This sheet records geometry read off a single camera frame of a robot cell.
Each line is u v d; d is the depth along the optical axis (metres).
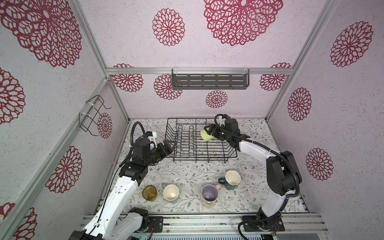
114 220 0.41
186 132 1.13
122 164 0.58
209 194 0.82
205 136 0.86
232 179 0.85
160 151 0.65
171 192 0.83
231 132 0.71
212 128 0.82
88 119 0.75
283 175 0.49
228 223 0.77
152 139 0.69
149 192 0.83
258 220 0.66
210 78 0.95
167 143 0.66
